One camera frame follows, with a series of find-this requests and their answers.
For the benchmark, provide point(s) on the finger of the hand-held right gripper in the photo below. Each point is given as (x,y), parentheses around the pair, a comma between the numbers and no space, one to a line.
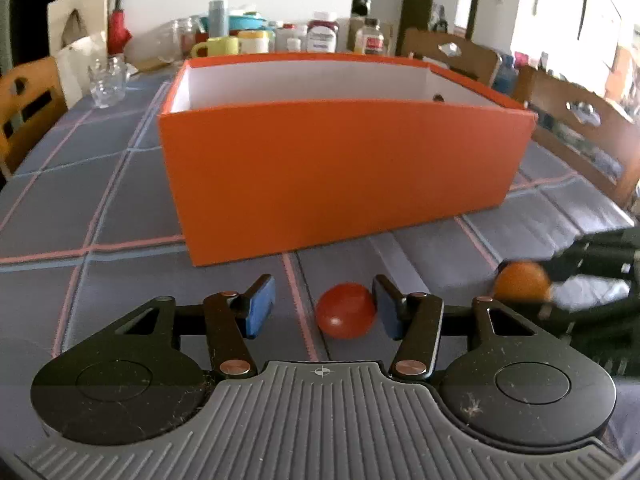
(595,257)
(590,317)

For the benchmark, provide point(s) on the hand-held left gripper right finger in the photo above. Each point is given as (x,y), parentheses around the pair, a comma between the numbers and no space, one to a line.
(387,310)

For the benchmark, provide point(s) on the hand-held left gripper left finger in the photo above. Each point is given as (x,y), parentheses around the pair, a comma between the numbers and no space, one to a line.
(261,307)

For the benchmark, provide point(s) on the red tomato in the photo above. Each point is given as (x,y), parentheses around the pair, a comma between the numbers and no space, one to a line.
(345,312)

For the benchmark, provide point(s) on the orange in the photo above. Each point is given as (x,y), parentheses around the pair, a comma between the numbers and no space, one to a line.
(520,282)

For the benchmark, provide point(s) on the orange cardboard box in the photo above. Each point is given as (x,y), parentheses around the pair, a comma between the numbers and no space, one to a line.
(325,175)

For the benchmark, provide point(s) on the wooden chair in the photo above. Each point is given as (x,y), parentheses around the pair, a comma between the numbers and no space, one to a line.
(615,130)
(30,110)
(475,60)

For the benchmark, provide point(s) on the yellow green mug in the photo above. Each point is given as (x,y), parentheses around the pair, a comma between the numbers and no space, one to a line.
(220,47)

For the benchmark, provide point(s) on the white jar with yellow lid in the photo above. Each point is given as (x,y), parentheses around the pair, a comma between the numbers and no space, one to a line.
(254,42)

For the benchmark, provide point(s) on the clear glass mug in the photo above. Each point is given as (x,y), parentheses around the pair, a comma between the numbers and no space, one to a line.
(109,85)

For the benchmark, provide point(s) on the dark bottle with red label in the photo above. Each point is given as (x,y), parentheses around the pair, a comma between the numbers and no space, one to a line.
(369,40)

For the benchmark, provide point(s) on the purple supplement bottle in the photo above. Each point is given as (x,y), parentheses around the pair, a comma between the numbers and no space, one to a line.
(322,37)

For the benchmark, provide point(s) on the black hanging bag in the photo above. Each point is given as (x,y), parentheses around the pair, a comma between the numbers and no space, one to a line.
(440,22)

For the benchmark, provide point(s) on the clear glass jar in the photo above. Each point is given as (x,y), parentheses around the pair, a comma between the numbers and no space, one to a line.
(184,35)

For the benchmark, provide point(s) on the teal plastic bowl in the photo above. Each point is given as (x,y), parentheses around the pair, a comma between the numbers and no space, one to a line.
(247,21)

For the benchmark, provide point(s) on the grey blue tumbler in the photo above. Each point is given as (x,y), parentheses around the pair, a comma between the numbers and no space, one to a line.
(218,19)

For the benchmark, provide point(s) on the red umbrella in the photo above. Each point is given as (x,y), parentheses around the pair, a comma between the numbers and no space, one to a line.
(119,30)

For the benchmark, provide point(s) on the white paper bag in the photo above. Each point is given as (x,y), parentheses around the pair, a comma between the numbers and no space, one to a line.
(80,45)

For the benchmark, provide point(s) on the wall whiteboard with black frame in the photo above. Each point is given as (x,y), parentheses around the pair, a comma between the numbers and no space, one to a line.
(600,15)

